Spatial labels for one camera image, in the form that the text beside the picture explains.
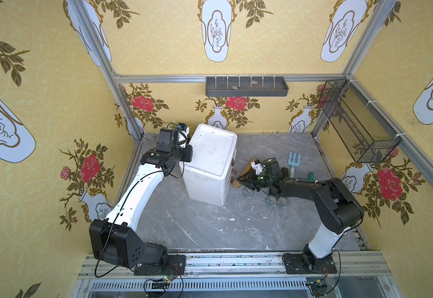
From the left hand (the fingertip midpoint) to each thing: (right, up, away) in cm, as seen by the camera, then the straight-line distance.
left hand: (189, 149), depth 81 cm
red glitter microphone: (+27, -21, +9) cm, 35 cm away
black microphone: (+38, -24, +6) cm, 46 cm away
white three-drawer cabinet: (+9, -11, -9) cm, 16 cm away
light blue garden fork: (+57, -7, +25) cm, 63 cm away
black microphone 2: (+43, -24, +6) cm, 50 cm away
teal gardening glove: (+63, -15, +19) cm, 68 cm away
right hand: (+20, -16, +9) cm, 27 cm away
